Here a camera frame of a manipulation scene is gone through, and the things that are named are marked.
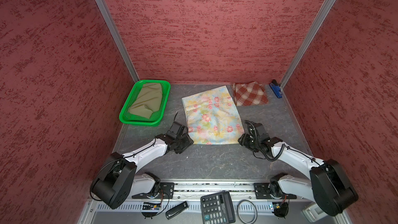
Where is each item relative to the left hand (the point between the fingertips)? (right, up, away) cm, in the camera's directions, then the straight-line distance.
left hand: (191, 146), depth 86 cm
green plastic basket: (-24, +15, +13) cm, 32 cm away
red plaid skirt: (+43, +31, +27) cm, 59 cm away
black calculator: (+13, -22, -18) cm, 32 cm away
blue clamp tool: (+63, +36, +31) cm, 79 cm away
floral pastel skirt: (+14, +15, +13) cm, 24 cm away
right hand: (+29, +1, +2) cm, 29 cm away
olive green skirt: (-31, +26, +16) cm, 43 cm away
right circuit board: (+43, -24, -16) cm, 52 cm away
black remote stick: (-5, -21, -20) cm, 30 cm away
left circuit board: (-19, -24, -14) cm, 34 cm away
